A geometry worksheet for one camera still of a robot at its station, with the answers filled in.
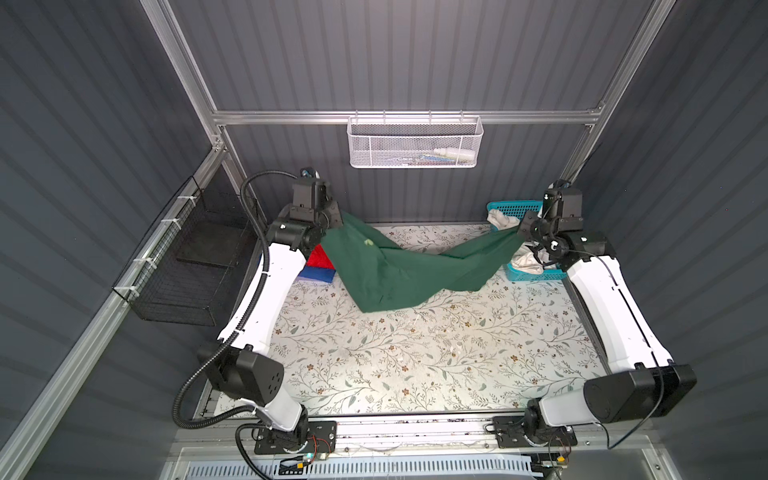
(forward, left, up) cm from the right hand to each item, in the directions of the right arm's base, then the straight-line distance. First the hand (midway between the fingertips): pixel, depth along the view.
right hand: (536, 220), depth 75 cm
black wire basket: (-11, +89, -4) cm, 89 cm away
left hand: (+3, +54, +3) cm, 54 cm away
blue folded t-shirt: (+5, +62, -29) cm, 69 cm away
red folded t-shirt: (-3, +57, -10) cm, 58 cm away
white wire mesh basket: (+60, +29, -12) cm, 68 cm away
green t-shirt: (-3, +41, -19) cm, 45 cm away
